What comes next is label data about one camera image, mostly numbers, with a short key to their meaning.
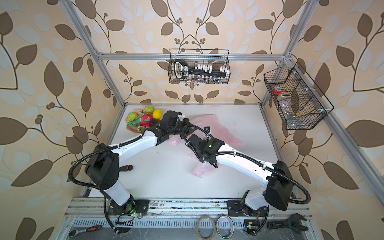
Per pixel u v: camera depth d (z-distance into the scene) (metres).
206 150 0.53
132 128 1.02
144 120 0.99
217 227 0.65
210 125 1.03
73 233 0.67
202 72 0.83
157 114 1.02
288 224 0.69
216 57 0.91
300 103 0.74
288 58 0.89
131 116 1.02
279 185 0.40
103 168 0.46
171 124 0.68
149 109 1.05
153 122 1.00
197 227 0.69
